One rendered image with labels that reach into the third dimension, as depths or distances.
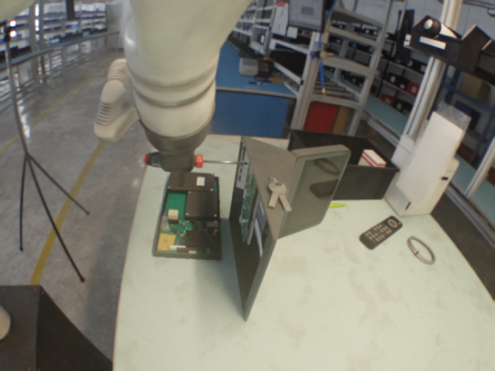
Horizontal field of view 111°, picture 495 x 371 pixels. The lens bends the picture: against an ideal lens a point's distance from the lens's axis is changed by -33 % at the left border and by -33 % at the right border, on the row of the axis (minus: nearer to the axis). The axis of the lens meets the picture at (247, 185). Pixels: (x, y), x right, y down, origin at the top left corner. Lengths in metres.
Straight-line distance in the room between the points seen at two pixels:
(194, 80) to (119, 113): 0.09
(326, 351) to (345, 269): 0.19
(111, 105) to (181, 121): 0.07
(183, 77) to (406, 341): 0.54
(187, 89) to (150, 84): 0.03
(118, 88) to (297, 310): 0.42
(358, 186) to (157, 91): 0.64
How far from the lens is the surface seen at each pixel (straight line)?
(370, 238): 0.64
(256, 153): 0.40
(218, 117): 1.96
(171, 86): 0.18
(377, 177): 0.77
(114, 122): 0.24
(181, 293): 0.46
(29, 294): 0.74
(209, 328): 0.43
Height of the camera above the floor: 1.40
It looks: 35 degrees down
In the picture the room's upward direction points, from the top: 11 degrees clockwise
